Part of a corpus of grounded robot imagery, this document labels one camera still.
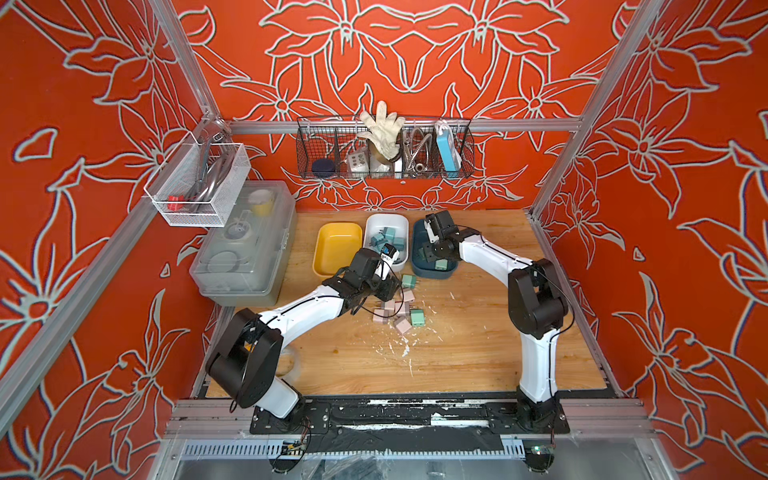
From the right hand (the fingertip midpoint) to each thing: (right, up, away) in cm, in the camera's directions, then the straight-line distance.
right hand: (426, 248), depth 99 cm
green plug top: (-6, -11, -2) cm, 13 cm away
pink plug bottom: (-8, -23, -11) cm, 27 cm away
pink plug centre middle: (-8, -19, -9) cm, 22 cm away
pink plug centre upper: (-6, -16, -4) cm, 17 cm away
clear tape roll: (-41, -32, -17) cm, 55 cm away
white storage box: (-17, +10, +14) cm, 24 cm away
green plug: (-4, -21, -10) cm, 24 cm away
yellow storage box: (-32, +1, +8) cm, 33 cm away
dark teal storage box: (-1, -7, 0) cm, 7 cm away
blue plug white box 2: (-12, +6, +13) cm, 18 cm away
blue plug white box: (-8, +1, +10) cm, 13 cm away
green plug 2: (+5, -6, +1) cm, 8 cm away
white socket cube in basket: (-23, +27, -6) cm, 36 cm away
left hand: (-11, -8, -13) cm, 19 cm away
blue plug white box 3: (-17, +2, +7) cm, 19 cm away
